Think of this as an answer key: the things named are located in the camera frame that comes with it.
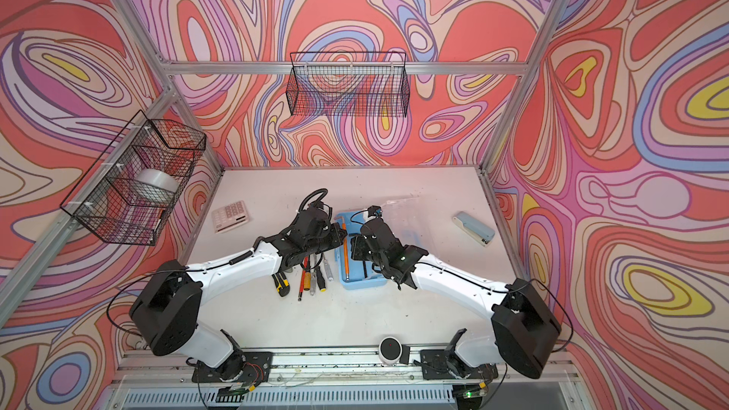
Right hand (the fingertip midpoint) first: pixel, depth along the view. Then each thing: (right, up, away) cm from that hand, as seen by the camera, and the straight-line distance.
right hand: (355, 247), depth 82 cm
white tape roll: (-50, +17, -13) cm, 54 cm away
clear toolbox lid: (+20, +6, +15) cm, 26 cm away
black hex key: (+3, -9, +9) cm, 13 cm away
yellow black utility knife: (-23, -12, +5) cm, 27 cm away
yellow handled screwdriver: (-15, -11, +6) cm, 20 cm away
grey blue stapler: (+40, +4, +15) cm, 43 cm away
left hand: (-1, +4, +3) cm, 5 cm away
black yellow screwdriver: (-11, -11, +6) cm, 17 cm away
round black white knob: (+9, -25, -10) cm, 28 cm away
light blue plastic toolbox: (0, -10, +8) cm, 13 cm away
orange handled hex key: (-3, -3, 0) cm, 4 cm away
